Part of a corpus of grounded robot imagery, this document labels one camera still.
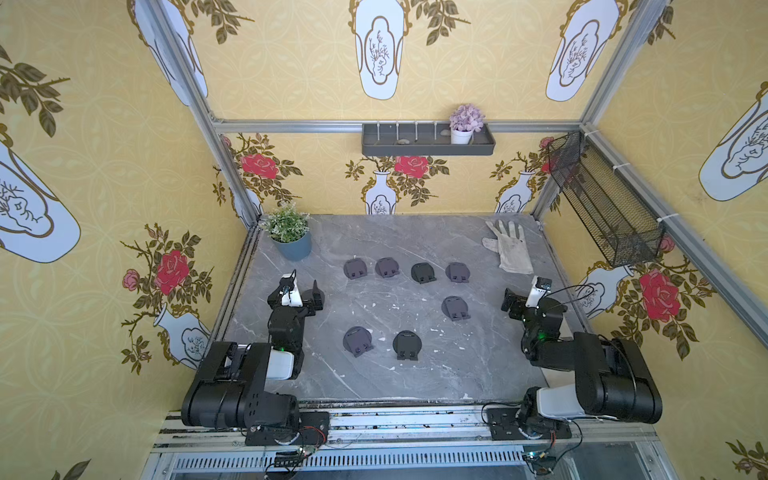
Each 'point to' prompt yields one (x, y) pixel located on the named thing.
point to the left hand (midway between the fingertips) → (302, 282)
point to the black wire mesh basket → (613, 218)
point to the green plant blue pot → (289, 229)
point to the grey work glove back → (510, 246)
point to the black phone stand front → (407, 345)
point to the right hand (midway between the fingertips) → (522, 291)
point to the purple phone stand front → (357, 339)
